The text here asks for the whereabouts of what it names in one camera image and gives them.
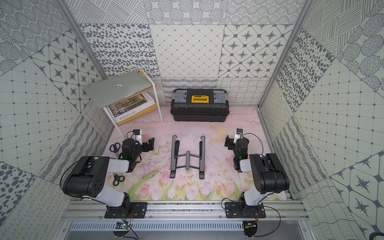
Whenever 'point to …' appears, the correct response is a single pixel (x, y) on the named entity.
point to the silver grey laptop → (112, 90)
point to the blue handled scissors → (115, 148)
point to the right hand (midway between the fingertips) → (235, 137)
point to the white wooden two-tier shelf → (147, 110)
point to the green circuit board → (121, 225)
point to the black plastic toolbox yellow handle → (199, 105)
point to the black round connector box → (250, 228)
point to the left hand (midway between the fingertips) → (144, 136)
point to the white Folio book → (130, 105)
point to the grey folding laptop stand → (174, 155)
